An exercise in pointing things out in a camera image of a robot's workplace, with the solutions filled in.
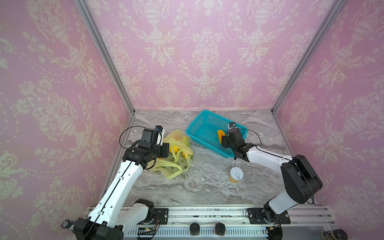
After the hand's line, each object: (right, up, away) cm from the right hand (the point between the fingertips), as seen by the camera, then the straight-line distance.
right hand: (228, 136), depth 93 cm
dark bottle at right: (+38, -38, -32) cm, 62 cm away
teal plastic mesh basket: (-14, +3, +17) cm, 22 cm away
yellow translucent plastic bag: (-30, -11, -5) cm, 32 cm away
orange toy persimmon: (-33, -1, +3) cm, 33 cm away
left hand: (-35, -5, -16) cm, 39 cm away
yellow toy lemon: (-33, -8, -1) cm, 34 cm away
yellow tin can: (+2, -21, -11) cm, 23 cm away
